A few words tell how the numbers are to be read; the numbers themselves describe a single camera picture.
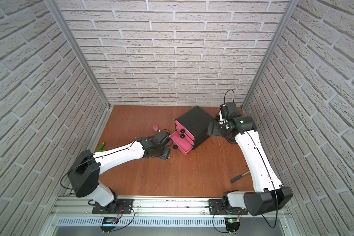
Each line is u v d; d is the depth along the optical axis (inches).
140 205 29.9
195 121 34.5
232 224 27.7
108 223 27.5
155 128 40.7
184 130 34.0
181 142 36.3
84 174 17.0
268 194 14.8
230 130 18.9
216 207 29.1
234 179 32.8
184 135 35.3
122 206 28.9
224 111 21.7
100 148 37.1
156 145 25.4
